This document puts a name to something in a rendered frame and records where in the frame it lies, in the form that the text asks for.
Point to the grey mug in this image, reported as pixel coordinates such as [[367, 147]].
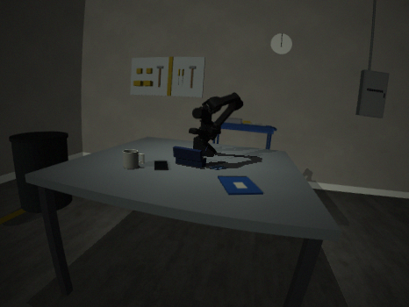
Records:
[[131, 159]]

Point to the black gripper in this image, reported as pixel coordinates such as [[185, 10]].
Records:
[[204, 136]]

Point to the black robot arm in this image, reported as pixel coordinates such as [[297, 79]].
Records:
[[215, 103]]

